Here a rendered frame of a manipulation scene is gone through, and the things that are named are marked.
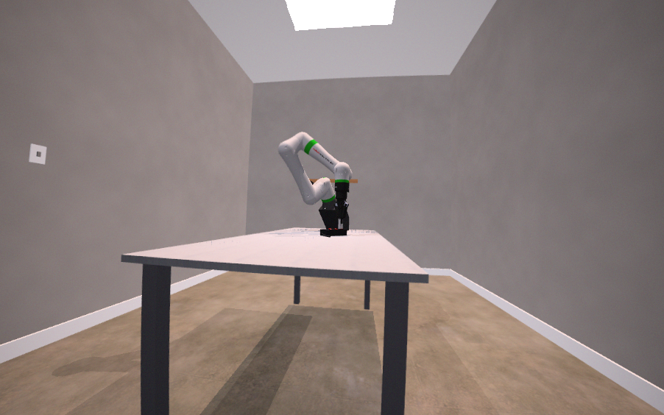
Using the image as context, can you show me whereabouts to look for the black power strip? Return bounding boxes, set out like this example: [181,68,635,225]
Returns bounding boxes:
[320,228,347,237]

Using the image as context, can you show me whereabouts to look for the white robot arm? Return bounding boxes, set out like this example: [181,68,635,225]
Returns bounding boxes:
[278,132,353,209]

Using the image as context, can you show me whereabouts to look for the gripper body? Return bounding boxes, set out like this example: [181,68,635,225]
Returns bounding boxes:
[336,191,347,208]

